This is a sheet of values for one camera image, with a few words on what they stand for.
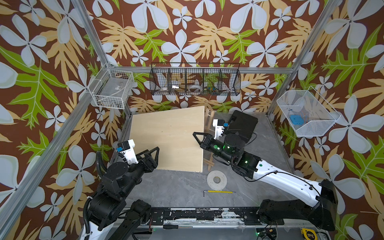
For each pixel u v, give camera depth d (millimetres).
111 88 854
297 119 813
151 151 565
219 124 605
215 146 575
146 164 514
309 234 677
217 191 821
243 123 1091
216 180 866
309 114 819
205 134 620
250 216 740
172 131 884
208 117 738
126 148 505
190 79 975
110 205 411
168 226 728
